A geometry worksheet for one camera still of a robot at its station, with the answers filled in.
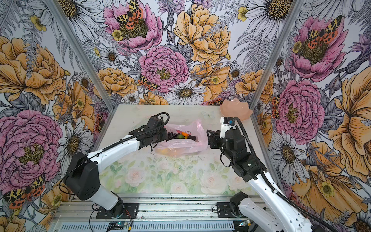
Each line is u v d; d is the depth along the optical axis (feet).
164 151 2.95
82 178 1.44
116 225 2.33
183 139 2.79
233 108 3.90
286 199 1.35
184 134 3.25
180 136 3.17
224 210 2.40
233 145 1.62
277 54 2.94
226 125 1.94
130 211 2.41
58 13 2.40
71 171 1.52
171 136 3.26
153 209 2.50
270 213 1.75
